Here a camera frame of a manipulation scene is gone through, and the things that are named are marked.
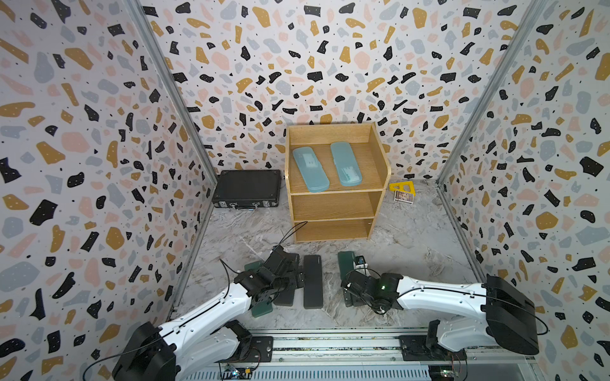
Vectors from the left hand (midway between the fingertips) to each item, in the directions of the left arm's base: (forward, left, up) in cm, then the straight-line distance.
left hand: (300, 277), depth 82 cm
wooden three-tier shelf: (+21, -15, +10) cm, 27 cm away
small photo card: (+41, -48, -5) cm, 63 cm away
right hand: (-4, -19, -4) cm, 20 cm away
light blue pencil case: (+25, -5, +26) cm, 36 cm away
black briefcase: (+50, +29, -9) cm, 59 cm away
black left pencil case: (-5, +5, -5) cm, 9 cm away
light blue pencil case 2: (+30, -16, +25) cm, 43 cm away
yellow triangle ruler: (+50, -52, -7) cm, 72 cm away
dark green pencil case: (-8, +14, -7) cm, 18 cm away
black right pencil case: (-4, -4, -6) cm, 8 cm away
